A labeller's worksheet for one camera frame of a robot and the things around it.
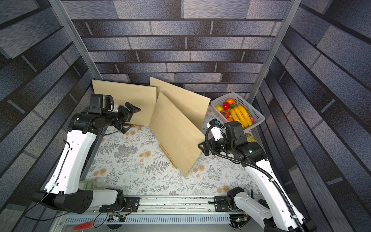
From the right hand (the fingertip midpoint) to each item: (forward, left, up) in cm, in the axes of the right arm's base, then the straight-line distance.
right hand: (206, 140), depth 69 cm
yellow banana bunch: (+32, -28, -17) cm, 46 cm away
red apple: (+40, -19, -16) cm, 47 cm away
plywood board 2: (+6, +15, -7) cm, 18 cm away
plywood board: (+24, +6, 0) cm, 25 cm away
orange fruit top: (+46, -23, -16) cm, 54 cm away
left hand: (+8, +33, +10) cm, 36 cm away
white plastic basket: (+37, -39, -18) cm, 57 cm away
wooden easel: (0, +21, -20) cm, 29 cm away
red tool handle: (-34, +59, -24) cm, 72 cm away
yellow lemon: (+40, -14, -18) cm, 46 cm away
